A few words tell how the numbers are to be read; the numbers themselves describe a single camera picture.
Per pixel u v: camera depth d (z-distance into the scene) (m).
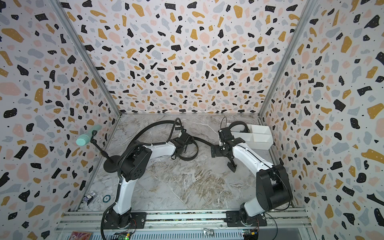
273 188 0.45
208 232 0.70
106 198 0.80
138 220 0.73
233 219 0.74
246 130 1.06
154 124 1.13
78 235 0.68
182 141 0.82
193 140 1.03
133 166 0.54
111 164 0.92
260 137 1.00
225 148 0.65
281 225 0.76
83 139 0.64
